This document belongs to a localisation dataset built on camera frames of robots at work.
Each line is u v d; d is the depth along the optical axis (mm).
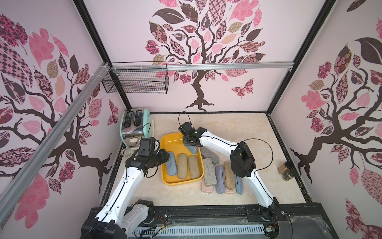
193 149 942
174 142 1024
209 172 827
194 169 869
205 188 806
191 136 700
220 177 812
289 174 794
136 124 923
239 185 793
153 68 903
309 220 727
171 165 884
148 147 599
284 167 830
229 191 777
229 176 791
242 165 569
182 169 866
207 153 921
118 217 398
